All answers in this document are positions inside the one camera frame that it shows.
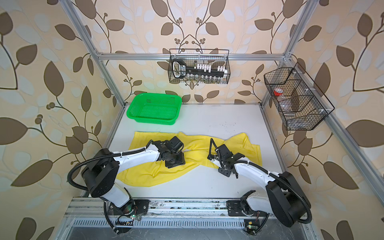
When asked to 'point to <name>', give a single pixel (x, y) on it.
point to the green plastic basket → (154, 108)
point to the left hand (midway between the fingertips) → (185, 163)
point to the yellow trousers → (196, 149)
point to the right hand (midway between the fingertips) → (227, 166)
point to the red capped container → (278, 91)
